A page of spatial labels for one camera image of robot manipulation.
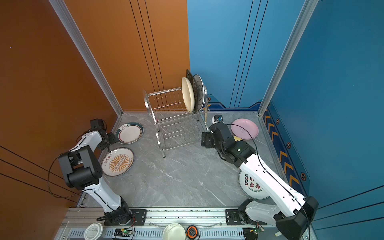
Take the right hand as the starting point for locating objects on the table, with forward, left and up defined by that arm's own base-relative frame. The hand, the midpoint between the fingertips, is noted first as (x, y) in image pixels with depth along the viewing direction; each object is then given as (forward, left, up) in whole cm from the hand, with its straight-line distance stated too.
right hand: (207, 135), depth 73 cm
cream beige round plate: (+28, +10, +5) cm, 30 cm away
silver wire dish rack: (+25, +21, -22) cm, 39 cm away
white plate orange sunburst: (-1, +55, -25) cm, 61 cm away
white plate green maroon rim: (+23, +55, -26) cm, 65 cm away
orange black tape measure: (-36, +8, -24) cm, 44 cm away
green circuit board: (-37, +41, -28) cm, 61 cm away
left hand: (+10, +61, -18) cm, 64 cm away
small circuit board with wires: (-35, -24, -27) cm, 50 cm away
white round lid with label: (-37, +51, -21) cm, 66 cm away
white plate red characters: (-16, -25, -27) cm, 40 cm away
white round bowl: (-36, +16, -27) cm, 48 cm away
